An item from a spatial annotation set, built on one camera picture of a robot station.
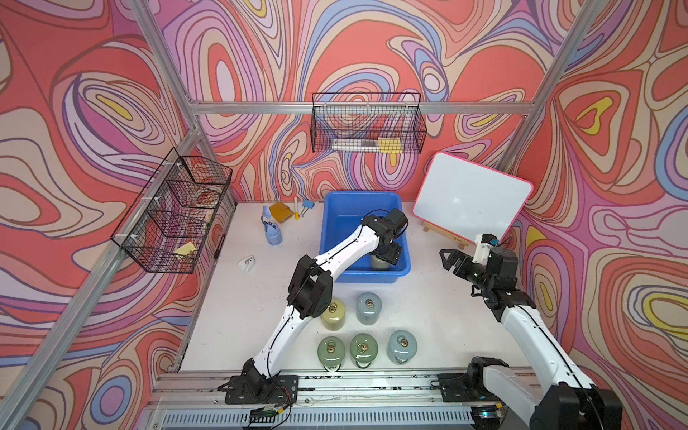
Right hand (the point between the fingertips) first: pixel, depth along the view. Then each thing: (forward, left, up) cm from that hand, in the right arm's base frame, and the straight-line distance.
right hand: (452, 262), depth 83 cm
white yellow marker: (+37, +55, -11) cm, 67 cm away
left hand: (+8, +19, -7) cm, 22 cm away
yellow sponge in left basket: (-1, +77, +14) cm, 78 cm away
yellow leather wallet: (+38, +62, -13) cm, 74 cm away
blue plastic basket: (+35, +35, -13) cm, 51 cm away
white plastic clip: (+10, +71, -12) cm, 72 cm away
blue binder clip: (+42, +51, -12) cm, 67 cm away
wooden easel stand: (+24, 0, -11) cm, 27 cm away
